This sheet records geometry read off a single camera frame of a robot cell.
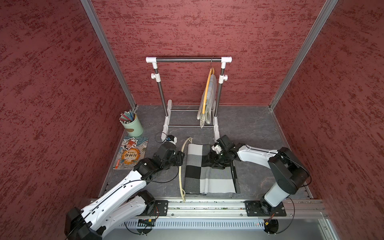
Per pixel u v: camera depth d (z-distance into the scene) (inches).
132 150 37.3
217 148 33.8
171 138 26.9
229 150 27.8
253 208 29.0
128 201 23.0
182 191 29.5
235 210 29.6
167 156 22.3
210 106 33.7
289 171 18.2
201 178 32.1
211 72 30.5
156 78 31.9
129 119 38.3
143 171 20.0
